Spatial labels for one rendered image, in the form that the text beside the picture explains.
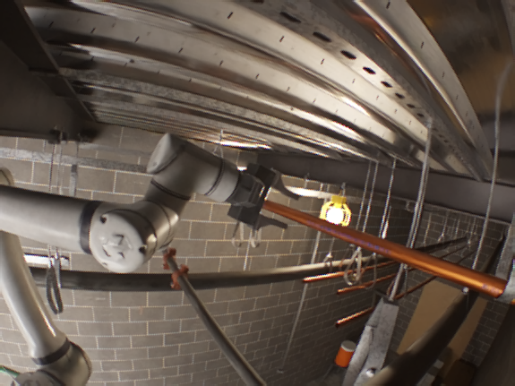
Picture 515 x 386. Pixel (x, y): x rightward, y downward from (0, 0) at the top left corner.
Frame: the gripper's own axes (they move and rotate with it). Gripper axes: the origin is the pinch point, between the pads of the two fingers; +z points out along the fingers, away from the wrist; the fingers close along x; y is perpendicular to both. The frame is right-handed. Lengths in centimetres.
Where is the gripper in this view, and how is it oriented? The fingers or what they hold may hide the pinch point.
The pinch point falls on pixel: (285, 209)
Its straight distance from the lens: 63.6
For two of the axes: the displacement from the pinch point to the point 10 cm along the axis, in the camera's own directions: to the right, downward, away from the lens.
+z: 7.6, 3.5, 5.5
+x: -3.9, 9.2, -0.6
